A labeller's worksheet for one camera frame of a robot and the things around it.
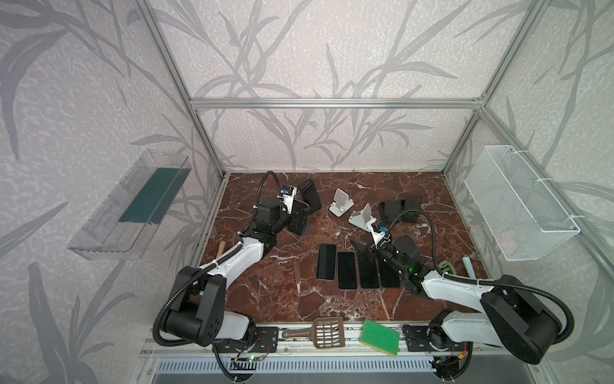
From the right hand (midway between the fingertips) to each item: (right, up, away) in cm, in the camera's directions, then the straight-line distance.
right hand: (361, 230), depth 84 cm
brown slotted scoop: (-13, -31, -8) cm, 35 cm away
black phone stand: (+14, +6, +14) cm, 21 cm away
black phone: (-23, +9, +5) cm, 25 cm away
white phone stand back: (-5, +9, +17) cm, 20 cm away
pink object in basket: (+44, -2, -10) cm, 46 cm away
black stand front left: (+23, +9, +15) cm, 29 cm away
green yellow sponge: (+4, -31, -11) cm, 33 cm away
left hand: (-22, +9, +3) cm, 24 cm away
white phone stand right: (+4, +2, +20) cm, 21 cm away
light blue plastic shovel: (+41, -14, +4) cm, 43 cm away
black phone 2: (+3, -16, +3) cm, 17 cm away
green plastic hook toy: (+33, -15, +5) cm, 37 cm away
